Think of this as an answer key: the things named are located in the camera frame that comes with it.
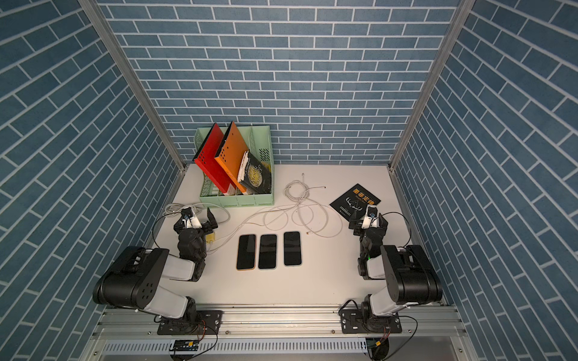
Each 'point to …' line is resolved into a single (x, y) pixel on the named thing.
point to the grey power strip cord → (165, 207)
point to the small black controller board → (184, 345)
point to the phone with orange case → (246, 252)
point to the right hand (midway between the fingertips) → (371, 213)
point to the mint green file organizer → (257, 141)
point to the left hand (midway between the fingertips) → (202, 210)
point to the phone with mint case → (267, 257)
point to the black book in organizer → (254, 174)
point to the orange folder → (229, 151)
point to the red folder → (205, 159)
